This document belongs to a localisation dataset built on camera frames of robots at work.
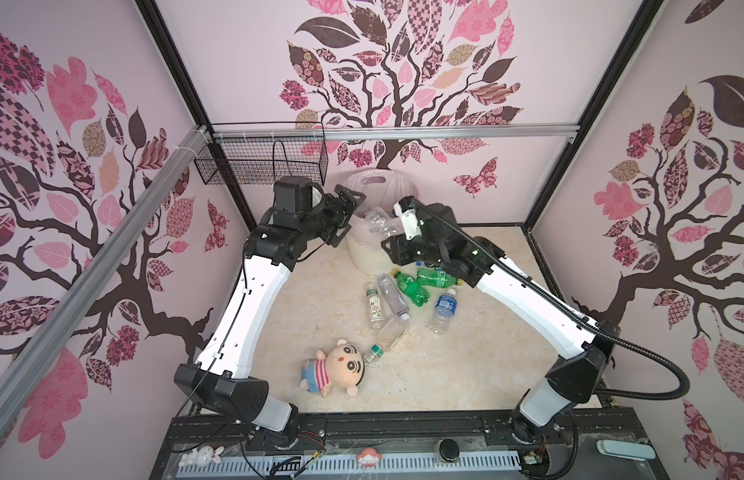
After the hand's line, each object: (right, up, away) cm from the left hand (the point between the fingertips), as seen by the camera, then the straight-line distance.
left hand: (362, 212), depth 68 cm
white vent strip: (-5, -60, +2) cm, 61 cm away
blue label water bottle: (+24, -27, +23) cm, 43 cm away
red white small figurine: (+2, -56, -2) cm, 56 cm away
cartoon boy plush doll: (-5, -39, +8) cm, 41 cm away
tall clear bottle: (+9, -24, +29) cm, 39 cm away
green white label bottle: (+3, -27, +23) cm, 35 cm away
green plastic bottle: (+17, -22, +31) cm, 41 cm away
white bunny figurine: (-38, -58, +1) cm, 69 cm away
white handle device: (+62, -56, +1) cm, 84 cm away
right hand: (+7, -5, +4) cm, 10 cm away
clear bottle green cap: (+2, -39, +16) cm, 42 cm away
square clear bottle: (+7, -34, +22) cm, 42 cm away
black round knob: (+19, -52, -4) cm, 56 cm away
